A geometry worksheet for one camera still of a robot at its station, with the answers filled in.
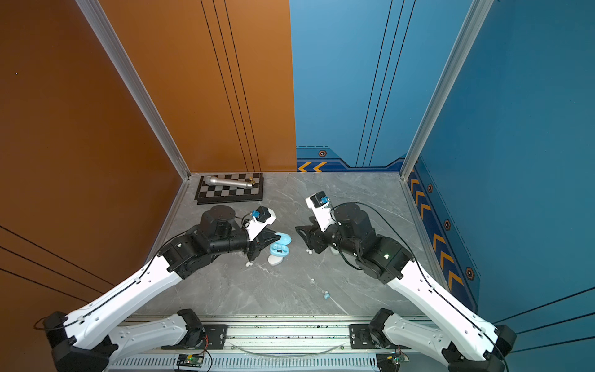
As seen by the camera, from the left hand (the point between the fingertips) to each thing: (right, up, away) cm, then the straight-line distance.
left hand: (279, 232), depth 67 cm
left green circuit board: (-28, -41, +4) cm, 50 cm away
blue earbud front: (+15, -25, +14) cm, 32 cm away
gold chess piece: (-18, +18, +42) cm, 49 cm away
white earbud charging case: (-4, -14, +19) cm, 24 cm away
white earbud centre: (+10, -12, +24) cm, 29 cm away
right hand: (+8, +3, -3) cm, 9 cm away
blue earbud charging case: (+1, -4, -1) cm, 5 cm away
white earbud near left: (-14, -16, +22) cm, 30 cm away
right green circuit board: (+34, -41, +3) cm, 53 cm away
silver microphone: (-37, +18, +41) cm, 58 cm away
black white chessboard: (-38, +11, +41) cm, 57 cm away
